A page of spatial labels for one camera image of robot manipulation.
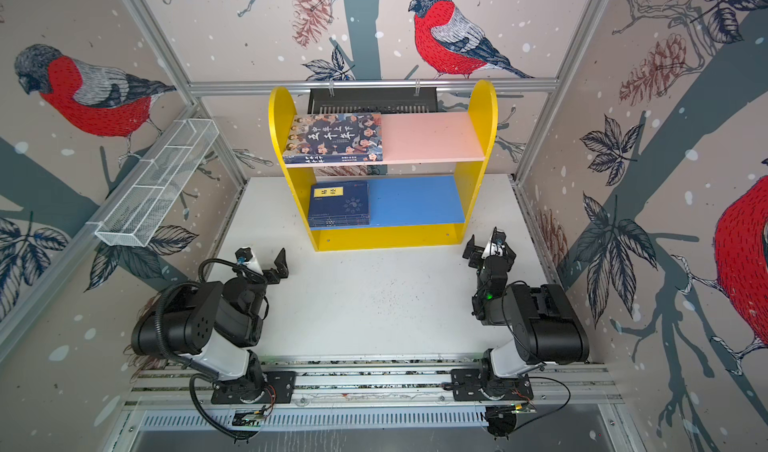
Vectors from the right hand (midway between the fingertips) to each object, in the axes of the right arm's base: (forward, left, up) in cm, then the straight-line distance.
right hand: (488, 241), depth 89 cm
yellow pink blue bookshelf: (+9, +19, +3) cm, 21 cm away
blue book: (+7, +46, +9) cm, 47 cm away
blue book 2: (+2, +49, +8) cm, 50 cm away
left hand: (-7, +67, +3) cm, 67 cm away
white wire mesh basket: (+1, +92, +23) cm, 95 cm away
